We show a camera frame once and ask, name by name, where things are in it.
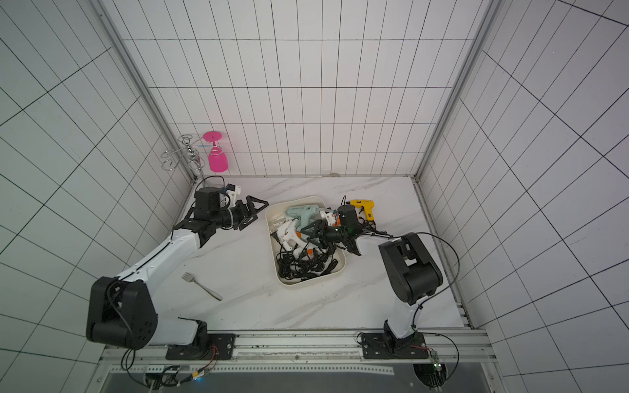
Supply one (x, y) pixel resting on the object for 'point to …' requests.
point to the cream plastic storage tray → (305, 248)
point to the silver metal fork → (190, 278)
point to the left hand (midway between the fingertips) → (262, 213)
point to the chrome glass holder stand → (183, 155)
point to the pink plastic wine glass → (218, 160)
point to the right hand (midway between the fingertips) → (297, 238)
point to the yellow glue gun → (368, 207)
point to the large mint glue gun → (306, 214)
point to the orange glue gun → (338, 221)
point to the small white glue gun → (287, 232)
